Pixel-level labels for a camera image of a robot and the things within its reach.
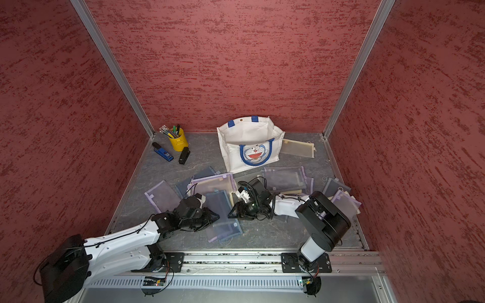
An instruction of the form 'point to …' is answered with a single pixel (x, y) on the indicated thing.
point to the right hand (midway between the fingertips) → (233, 221)
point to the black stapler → (184, 155)
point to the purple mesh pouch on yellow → (288, 179)
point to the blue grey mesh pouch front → (225, 226)
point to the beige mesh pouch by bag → (298, 148)
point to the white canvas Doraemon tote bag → (251, 142)
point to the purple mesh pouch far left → (164, 196)
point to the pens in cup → (173, 134)
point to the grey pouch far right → (332, 185)
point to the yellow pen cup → (180, 142)
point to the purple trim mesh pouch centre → (223, 182)
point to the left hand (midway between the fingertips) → (218, 222)
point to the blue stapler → (162, 152)
